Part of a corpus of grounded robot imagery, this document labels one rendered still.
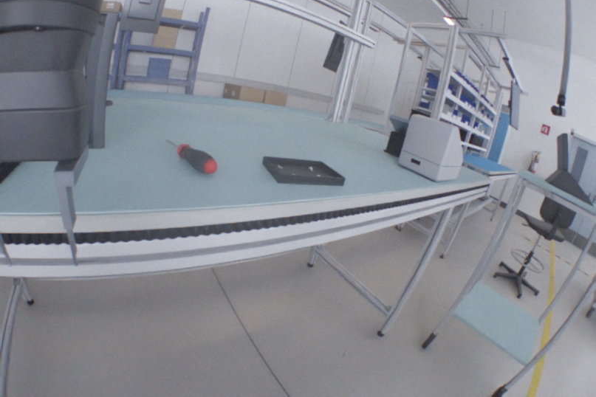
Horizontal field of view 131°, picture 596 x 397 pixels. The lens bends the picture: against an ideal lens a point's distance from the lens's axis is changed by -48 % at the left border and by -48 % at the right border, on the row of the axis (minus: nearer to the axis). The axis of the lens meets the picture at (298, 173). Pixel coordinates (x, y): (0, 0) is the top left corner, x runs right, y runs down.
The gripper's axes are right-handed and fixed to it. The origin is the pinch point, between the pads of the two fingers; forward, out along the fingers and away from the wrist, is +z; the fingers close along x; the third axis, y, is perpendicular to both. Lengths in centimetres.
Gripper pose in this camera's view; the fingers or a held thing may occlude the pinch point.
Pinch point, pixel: (41, 265)
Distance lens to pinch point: 19.0
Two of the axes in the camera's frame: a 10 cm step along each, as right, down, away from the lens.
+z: -2.1, 9.3, 3.1
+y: -5.5, -3.7, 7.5
